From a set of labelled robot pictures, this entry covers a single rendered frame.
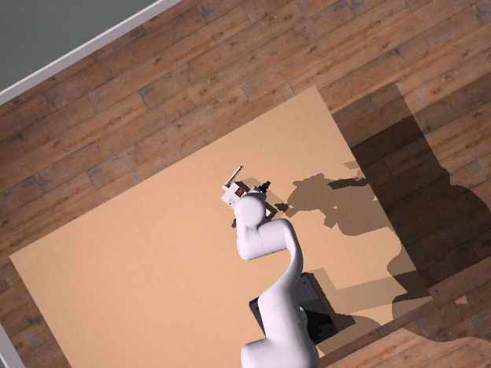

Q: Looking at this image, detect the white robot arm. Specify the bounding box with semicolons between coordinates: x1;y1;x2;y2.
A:
234;191;319;368

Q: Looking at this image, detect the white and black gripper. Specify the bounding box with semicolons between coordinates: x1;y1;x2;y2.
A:
231;180;271;228

